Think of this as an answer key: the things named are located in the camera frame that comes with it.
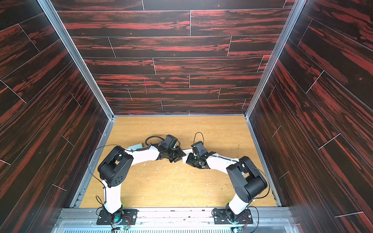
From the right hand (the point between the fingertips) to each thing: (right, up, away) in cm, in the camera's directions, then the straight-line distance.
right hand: (189, 159), depth 94 cm
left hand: (-1, +2, -1) cm, 3 cm away
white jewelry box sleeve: (-2, +5, 0) cm, 5 cm away
